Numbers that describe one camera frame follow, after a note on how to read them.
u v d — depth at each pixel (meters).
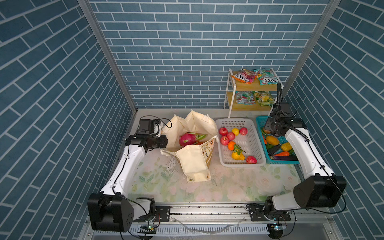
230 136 0.99
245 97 1.04
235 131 1.02
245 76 0.89
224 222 0.72
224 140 0.96
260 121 1.00
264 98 1.04
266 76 0.90
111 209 0.39
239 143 1.02
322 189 0.41
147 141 0.56
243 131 1.02
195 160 0.74
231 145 0.94
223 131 1.02
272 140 0.94
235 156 0.89
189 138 0.89
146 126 0.61
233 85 0.85
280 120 0.60
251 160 0.87
